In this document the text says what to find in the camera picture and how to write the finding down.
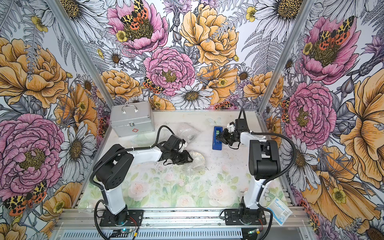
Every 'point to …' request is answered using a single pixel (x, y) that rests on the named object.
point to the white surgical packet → (281, 211)
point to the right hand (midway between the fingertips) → (216, 139)
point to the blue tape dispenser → (217, 144)
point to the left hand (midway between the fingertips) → (190, 164)
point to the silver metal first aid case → (132, 119)
